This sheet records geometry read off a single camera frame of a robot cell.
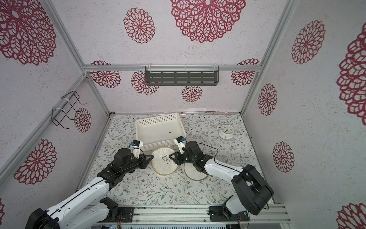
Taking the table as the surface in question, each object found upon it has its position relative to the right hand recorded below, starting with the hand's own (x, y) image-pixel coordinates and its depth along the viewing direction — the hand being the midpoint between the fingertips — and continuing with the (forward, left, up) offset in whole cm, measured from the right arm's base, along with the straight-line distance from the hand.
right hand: (174, 155), depth 85 cm
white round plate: (-6, +6, +1) cm, 9 cm away
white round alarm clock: (+23, -36, -7) cm, 43 cm away
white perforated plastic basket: (+26, +14, -11) cm, 31 cm away
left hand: (-3, +12, +3) cm, 13 cm away
